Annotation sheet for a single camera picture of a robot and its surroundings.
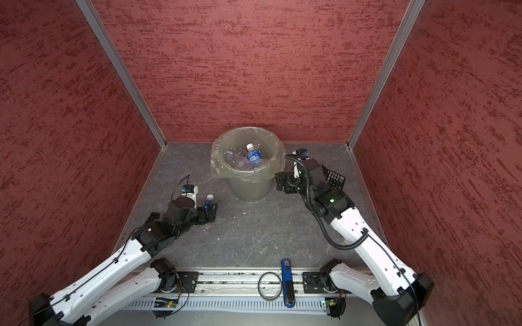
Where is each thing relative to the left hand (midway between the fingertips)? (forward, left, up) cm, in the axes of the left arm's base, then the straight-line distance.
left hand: (206, 210), depth 79 cm
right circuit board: (-30, -50, -16) cm, 60 cm away
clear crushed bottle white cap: (+21, -11, +5) cm, 25 cm away
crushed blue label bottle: (+20, -19, +11) cm, 29 cm away
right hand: (+7, -31, +13) cm, 35 cm away
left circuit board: (-29, +14, -16) cm, 36 cm away
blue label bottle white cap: (+11, +3, -12) cm, 16 cm away
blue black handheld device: (-24, -32, -10) cm, 41 cm away
